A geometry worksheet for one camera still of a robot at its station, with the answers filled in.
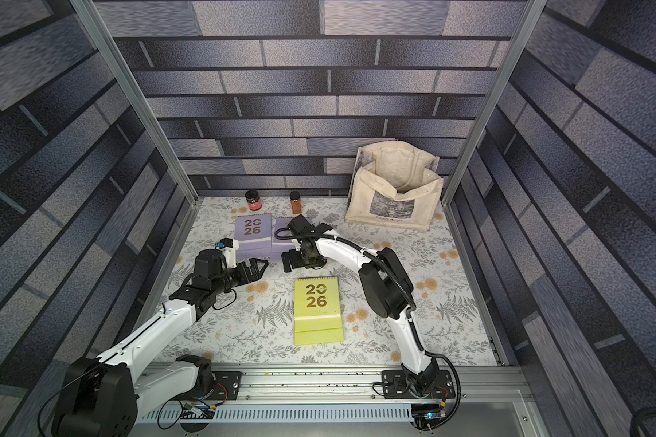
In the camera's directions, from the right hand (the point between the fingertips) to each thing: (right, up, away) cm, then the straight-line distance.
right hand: (296, 264), depth 94 cm
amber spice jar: (-2, +22, +17) cm, 28 cm away
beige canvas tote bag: (+39, +31, +18) cm, 53 cm away
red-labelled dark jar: (-20, +24, +19) cm, 37 cm away
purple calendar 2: (-4, +7, -7) cm, 11 cm away
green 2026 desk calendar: (+8, -14, -10) cm, 19 cm away
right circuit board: (+38, -36, -24) cm, 58 cm away
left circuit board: (-23, -36, -23) cm, 49 cm away
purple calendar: (-19, +10, +13) cm, 25 cm away
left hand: (-11, +2, -9) cm, 14 cm away
